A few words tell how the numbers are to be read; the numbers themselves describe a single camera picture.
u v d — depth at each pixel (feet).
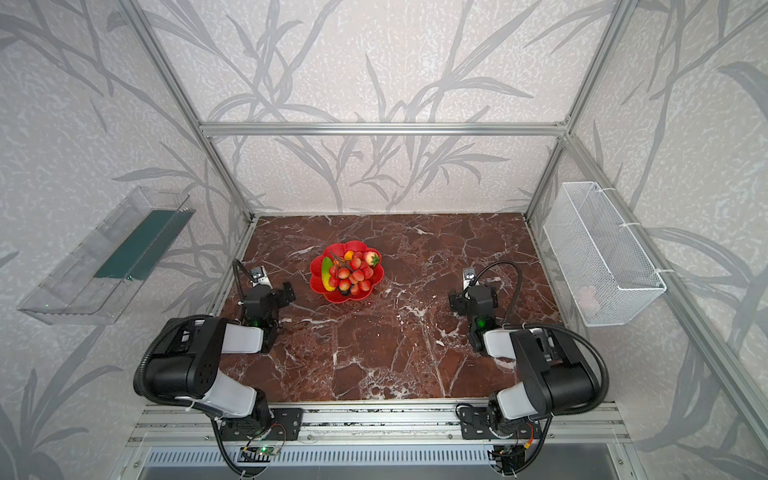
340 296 3.09
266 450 2.31
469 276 2.65
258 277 2.62
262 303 2.33
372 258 3.27
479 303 2.30
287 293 2.92
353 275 3.00
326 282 3.13
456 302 2.78
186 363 1.48
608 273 2.00
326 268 3.24
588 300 2.41
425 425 2.47
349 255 3.37
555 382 1.42
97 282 2.08
